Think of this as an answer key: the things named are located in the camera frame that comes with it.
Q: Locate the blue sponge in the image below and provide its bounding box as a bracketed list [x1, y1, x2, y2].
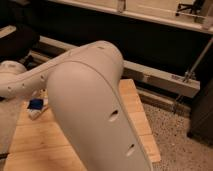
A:
[28, 99, 44, 110]

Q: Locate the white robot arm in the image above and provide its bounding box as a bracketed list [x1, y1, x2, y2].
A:
[0, 40, 153, 171]

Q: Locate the white rectangular box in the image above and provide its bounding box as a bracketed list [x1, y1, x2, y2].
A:
[27, 99, 48, 120]

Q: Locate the metal tripod leg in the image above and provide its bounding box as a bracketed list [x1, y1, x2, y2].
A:
[172, 36, 213, 114]

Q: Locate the wooden table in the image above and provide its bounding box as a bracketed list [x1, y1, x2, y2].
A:
[3, 79, 161, 171]

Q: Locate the black office chair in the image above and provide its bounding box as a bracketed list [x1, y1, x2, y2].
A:
[0, 23, 41, 101]

